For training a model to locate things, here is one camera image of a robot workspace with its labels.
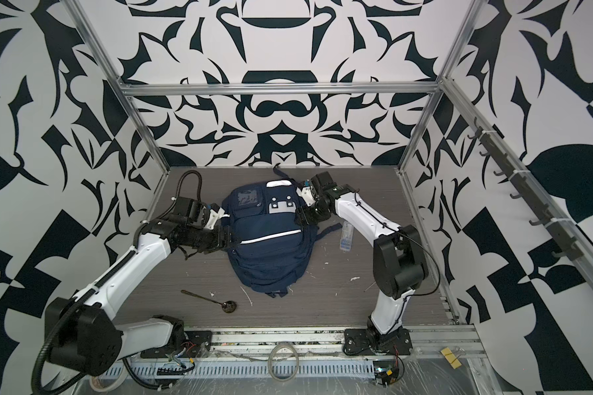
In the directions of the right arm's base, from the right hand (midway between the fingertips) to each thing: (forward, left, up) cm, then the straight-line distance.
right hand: (304, 216), depth 88 cm
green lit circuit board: (-44, -22, -14) cm, 51 cm away
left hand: (-10, +22, +3) cm, 25 cm away
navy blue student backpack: (-10, +10, -3) cm, 15 cm away
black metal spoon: (-27, +25, -10) cm, 38 cm away
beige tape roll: (-47, +53, -9) cm, 72 cm away
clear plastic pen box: (-1, -17, -12) cm, 21 cm away
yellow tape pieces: (-41, -42, -13) cm, 60 cm away
